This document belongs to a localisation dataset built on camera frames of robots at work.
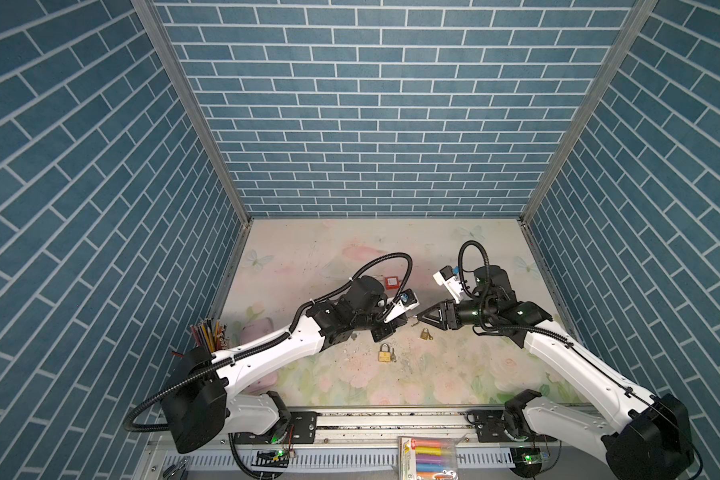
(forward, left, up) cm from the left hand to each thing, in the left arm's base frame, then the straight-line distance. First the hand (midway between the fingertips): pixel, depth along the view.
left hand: (402, 315), depth 77 cm
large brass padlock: (-4, +4, -16) cm, 17 cm away
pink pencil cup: (-3, +49, -3) cm, 49 cm away
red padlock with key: (+19, 0, -13) cm, 23 cm away
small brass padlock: (+1, -9, -15) cm, 18 cm away
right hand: (-1, -4, +3) cm, 5 cm away
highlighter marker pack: (-29, -5, -13) cm, 33 cm away
